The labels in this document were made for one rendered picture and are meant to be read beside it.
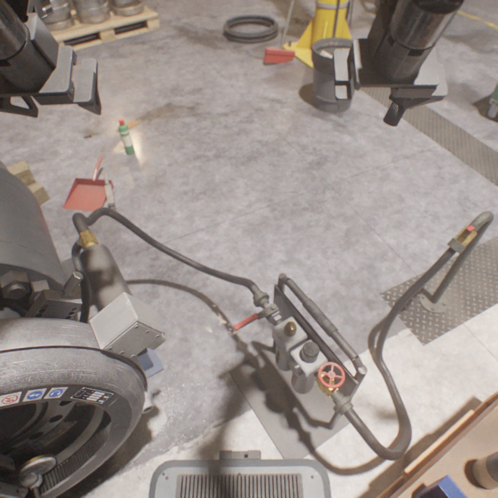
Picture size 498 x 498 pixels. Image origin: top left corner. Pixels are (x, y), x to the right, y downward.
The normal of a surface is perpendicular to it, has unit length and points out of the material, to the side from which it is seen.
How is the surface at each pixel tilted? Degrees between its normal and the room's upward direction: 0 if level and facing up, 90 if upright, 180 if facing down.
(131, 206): 0
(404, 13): 101
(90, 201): 0
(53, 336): 46
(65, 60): 30
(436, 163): 0
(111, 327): 23
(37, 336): 42
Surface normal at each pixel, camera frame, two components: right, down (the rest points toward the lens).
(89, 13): 0.13, 0.76
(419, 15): -0.59, 0.79
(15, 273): 0.62, -0.74
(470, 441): -0.02, -0.65
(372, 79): -0.01, -0.18
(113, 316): -0.34, -0.43
